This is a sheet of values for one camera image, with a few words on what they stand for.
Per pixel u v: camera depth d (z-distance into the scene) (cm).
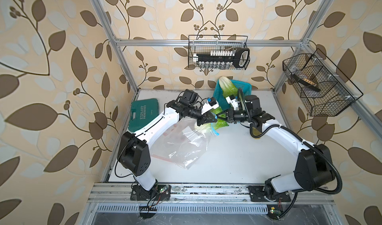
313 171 42
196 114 68
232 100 75
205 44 91
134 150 45
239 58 84
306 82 74
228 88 108
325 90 72
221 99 79
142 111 102
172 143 68
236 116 71
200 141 76
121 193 75
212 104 66
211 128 75
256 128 63
